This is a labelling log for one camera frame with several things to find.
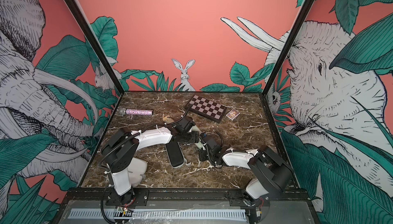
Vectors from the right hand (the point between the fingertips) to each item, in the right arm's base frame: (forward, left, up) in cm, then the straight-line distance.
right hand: (198, 150), depth 89 cm
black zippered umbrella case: (-4, +13, +1) cm, 14 cm away
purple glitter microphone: (+26, +53, +4) cm, 60 cm away
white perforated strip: (-31, +17, -1) cm, 35 cm away
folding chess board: (+31, -5, +2) cm, 31 cm away
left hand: (+8, +1, +3) cm, 9 cm away
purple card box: (+28, -24, -1) cm, 36 cm away
